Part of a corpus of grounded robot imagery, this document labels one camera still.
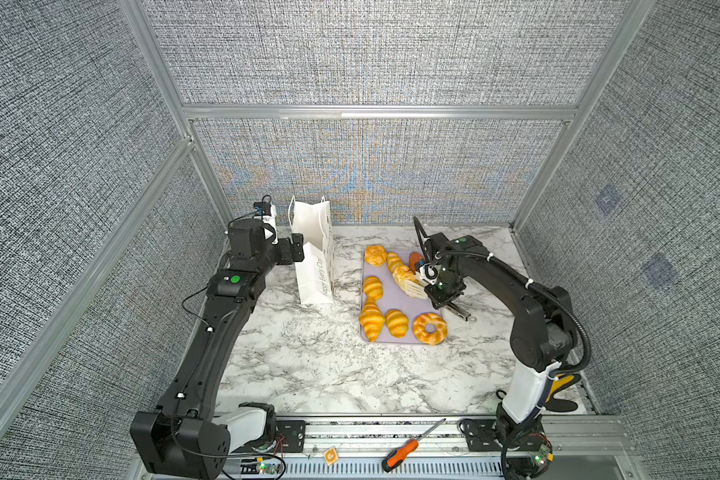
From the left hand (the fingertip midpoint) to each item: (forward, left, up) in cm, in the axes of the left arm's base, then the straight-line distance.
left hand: (286, 235), depth 76 cm
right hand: (-8, -43, -22) cm, 49 cm away
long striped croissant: (-11, -22, -26) cm, 36 cm away
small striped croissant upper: (+12, -32, -28) cm, 44 cm away
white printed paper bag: (-1, -6, -15) cm, 17 cm away
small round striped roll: (+1, -23, -27) cm, 35 cm away
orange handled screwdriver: (-45, -25, -28) cm, 59 cm away
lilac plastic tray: (-2, -30, -28) cm, 41 cm away
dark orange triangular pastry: (+14, -39, -27) cm, 50 cm away
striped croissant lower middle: (-12, -30, -27) cm, 42 cm away
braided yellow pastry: (+2, -32, -21) cm, 38 cm away
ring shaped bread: (-16, -36, -28) cm, 48 cm away
